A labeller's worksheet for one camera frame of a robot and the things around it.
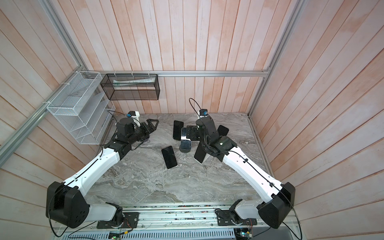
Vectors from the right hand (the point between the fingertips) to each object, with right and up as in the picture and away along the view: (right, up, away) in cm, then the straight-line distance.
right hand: (193, 127), depth 75 cm
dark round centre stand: (-6, -15, +23) cm, 29 cm away
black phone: (-10, -2, +23) cm, 26 cm away
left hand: (-21, +1, +5) cm, 21 cm away
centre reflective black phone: (-4, -11, +20) cm, 24 cm away
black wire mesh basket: (-44, +30, +30) cm, 60 cm away
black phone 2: (+5, -16, +15) cm, 22 cm away
